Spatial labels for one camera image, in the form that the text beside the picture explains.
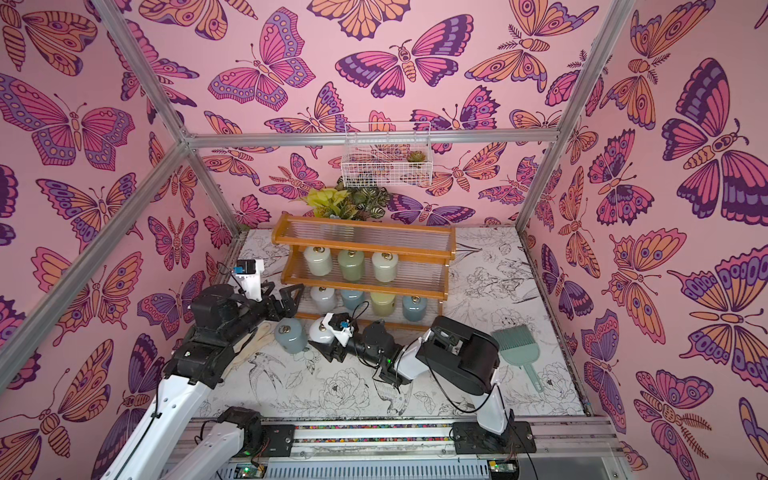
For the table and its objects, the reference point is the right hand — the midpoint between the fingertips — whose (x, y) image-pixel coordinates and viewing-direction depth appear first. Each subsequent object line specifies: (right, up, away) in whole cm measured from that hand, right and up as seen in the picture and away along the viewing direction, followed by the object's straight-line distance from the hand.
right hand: (319, 324), depth 80 cm
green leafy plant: (+9, +37, +23) cm, 44 cm away
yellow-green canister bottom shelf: (+17, +4, +8) cm, 19 cm away
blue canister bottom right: (+26, +3, +9) cm, 28 cm away
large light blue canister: (-9, -4, +4) cm, 10 cm away
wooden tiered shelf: (+14, +14, +3) cm, 20 cm away
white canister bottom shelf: (-1, +5, +12) cm, 13 cm away
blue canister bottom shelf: (+8, +5, +12) cm, 15 cm away
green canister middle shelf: (+9, +16, +2) cm, 19 cm away
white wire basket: (+18, +51, +15) cm, 56 cm away
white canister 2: (-1, +17, +4) cm, 18 cm away
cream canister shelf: (+18, +16, +1) cm, 24 cm away
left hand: (-5, +12, -7) cm, 15 cm away
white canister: (+1, -1, -4) cm, 4 cm away
